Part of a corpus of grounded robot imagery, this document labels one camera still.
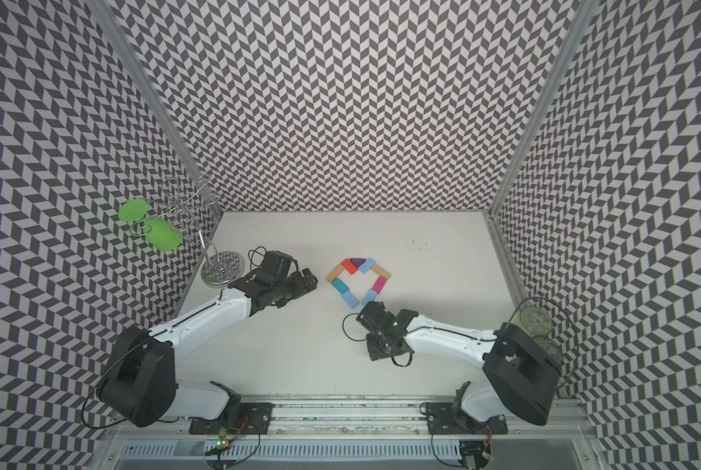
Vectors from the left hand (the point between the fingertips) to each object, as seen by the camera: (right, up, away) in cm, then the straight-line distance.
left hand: (306, 287), depth 88 cm
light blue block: (+18, +5, +14) cm, 23 cm away
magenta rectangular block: (+23, -1, +10) cm, 25 cm away
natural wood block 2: (+24, +3, +16) cm, 29 cm away
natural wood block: (+7, +3, +13) cm, 16 cm away
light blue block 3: (+19, -4, +8) cm, 21 cm away
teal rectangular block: (+9, -1, +11) cm, 15 cm away
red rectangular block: (+12, +5, +15) cm, 20 cm away
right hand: (+22, -18, -5) cm, 29 cm away
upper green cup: (-44, +23, -11) cm, 51 cm away
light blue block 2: (+13, -6, +10) cm, 17 cm away
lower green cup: (-41, +16, -3) cm, 44 cm away
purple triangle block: (+15, +7, +14) cm, 22 cm away
